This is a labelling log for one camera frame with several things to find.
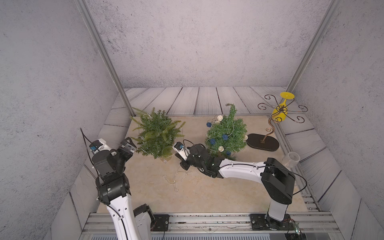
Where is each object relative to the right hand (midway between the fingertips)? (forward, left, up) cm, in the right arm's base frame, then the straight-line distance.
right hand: (176, 154), depth 79 cm
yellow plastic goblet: (+19, -56, +12) cm, 60 cm away
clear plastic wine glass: (-1, -60, -3) cm, 60 cm away
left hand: (-1, +21, +13) cm, 25 cm away
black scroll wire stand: (+19, -56, -16) cm, 62 cm away
